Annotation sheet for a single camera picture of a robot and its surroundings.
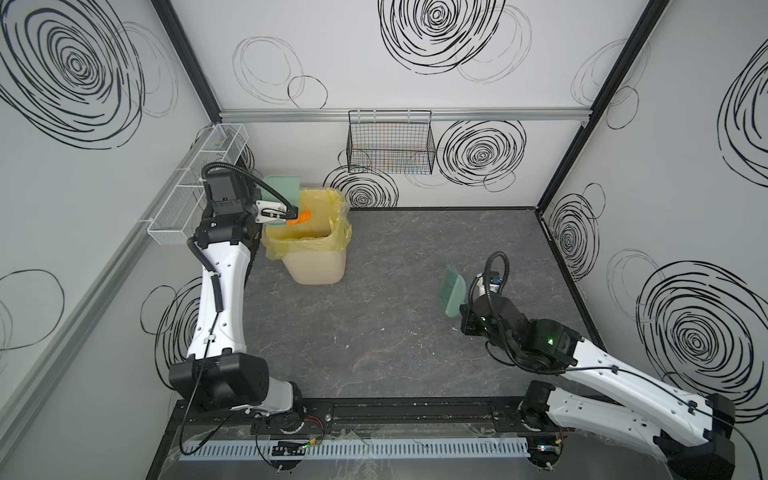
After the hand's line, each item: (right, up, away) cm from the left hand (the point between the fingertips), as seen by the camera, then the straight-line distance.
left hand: (237, 189), depth 71 cm
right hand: (+53, -30, +2) cm, 61 cm away
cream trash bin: (+14, -21, +20) cm, 32 cm away
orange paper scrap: (+12, -6, +15) cm, 20 cm away
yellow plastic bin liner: (+20, -9, +11) cm, 24 cm away
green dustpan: (+8, +3, +12) cm, 15 cm away
